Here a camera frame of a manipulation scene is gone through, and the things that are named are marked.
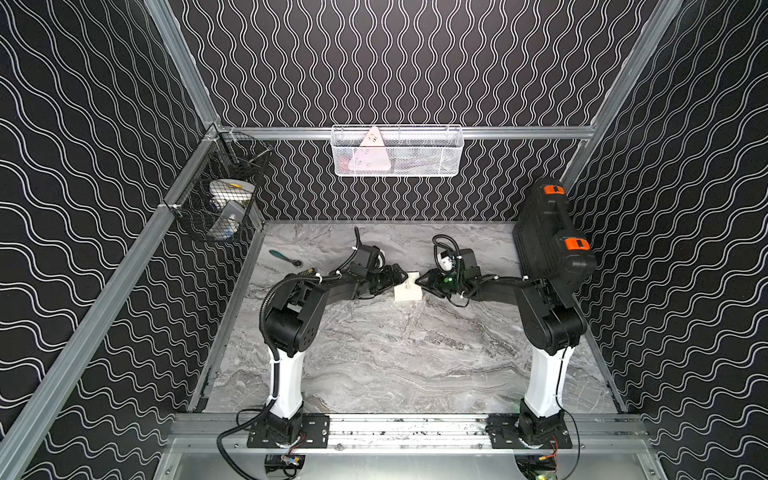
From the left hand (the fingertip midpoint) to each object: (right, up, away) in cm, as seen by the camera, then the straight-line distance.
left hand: (400, 274), depth 97 cm
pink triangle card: (-9, +37, -7) cm, 38 cm away
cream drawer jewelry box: (+3, -5, +1) cm, 6 cm away
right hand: (+6, -3, +2) cm, 7 cm away
